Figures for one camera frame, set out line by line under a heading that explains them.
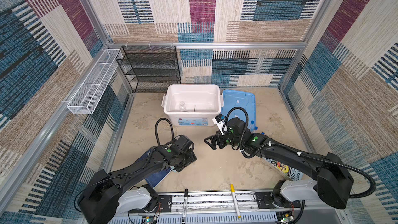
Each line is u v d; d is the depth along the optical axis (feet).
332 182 1.34
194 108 3.55
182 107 3.42
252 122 2.74
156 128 2.35
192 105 3.64
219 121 2.31
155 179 2.64
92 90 3.15
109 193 1.30
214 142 2.30
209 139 2.35
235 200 2.43
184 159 2.30
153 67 3.56
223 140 2.28
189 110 3.55
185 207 2.35
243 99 3.75
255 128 2.69
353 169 1.28
